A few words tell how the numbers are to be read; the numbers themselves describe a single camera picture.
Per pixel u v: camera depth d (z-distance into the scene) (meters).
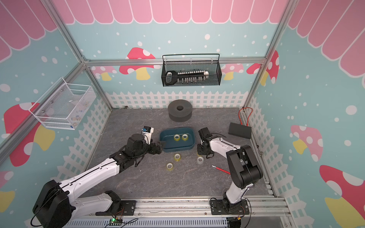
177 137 1.00
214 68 0.94
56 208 0.39
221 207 0.74
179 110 1.13
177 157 0.92
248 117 1.12
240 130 1.06
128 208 0.74
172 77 0.89
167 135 1.02
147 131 0.71
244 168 0.47
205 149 0.71
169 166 0.88
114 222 0.73
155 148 0.73
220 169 0.88
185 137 1.01
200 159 0.91
